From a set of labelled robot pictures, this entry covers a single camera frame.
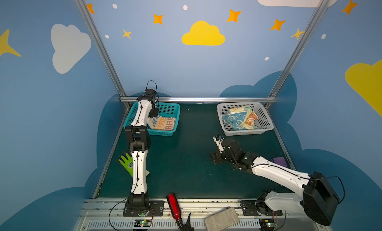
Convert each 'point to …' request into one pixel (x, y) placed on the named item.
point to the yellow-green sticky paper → (146, 173)
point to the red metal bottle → (174, 206)
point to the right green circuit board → (266, 224)
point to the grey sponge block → (222, 221)
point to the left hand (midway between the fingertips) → (151, 114)
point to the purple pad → (280, 161)
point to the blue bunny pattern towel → (235, 120)
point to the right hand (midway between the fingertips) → (217, 149)
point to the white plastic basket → (263, 123)
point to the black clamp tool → (186, 226)
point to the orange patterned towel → (252, 116)
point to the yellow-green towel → (246, 109)
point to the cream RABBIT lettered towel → (161, 123)
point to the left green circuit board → (143, 223)
